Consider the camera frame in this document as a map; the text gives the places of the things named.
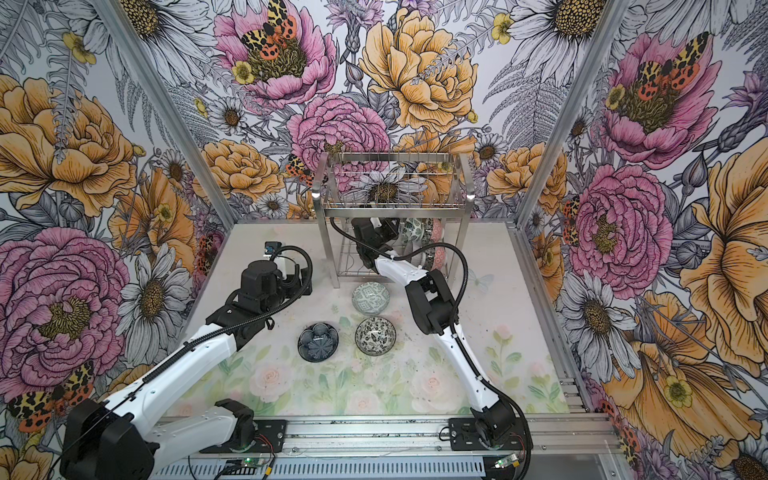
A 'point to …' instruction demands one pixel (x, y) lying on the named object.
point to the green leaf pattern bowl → (412, 229)
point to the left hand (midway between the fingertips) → (294, 277)
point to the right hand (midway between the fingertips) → (401, 222)
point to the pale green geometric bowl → (370, 298)
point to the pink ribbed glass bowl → (435, 266)
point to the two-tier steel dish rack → (431, 193)
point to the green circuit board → (248, 462)
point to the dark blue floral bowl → (318, 342)
